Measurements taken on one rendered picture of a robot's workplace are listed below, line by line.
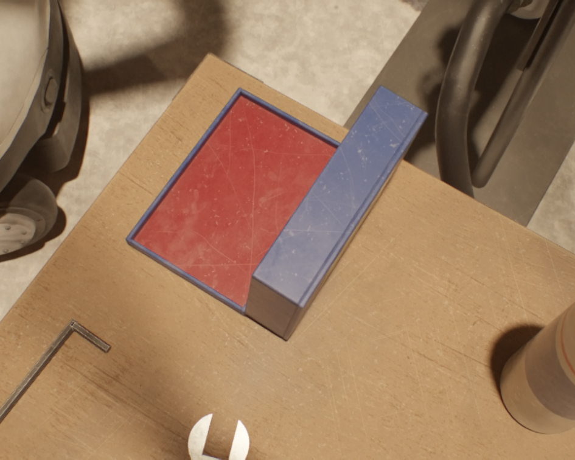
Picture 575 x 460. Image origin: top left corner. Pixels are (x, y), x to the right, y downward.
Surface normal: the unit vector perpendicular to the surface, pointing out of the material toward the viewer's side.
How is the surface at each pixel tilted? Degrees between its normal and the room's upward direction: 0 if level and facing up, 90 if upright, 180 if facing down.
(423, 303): 0
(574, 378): 90
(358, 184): 6
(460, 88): 39
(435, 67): 0
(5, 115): 89
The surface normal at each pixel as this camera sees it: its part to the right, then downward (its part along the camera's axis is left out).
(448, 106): -0.52, 0.28
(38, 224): 0.29, 0.89
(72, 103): 1.00, 0.00
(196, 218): 0.00, -0.37
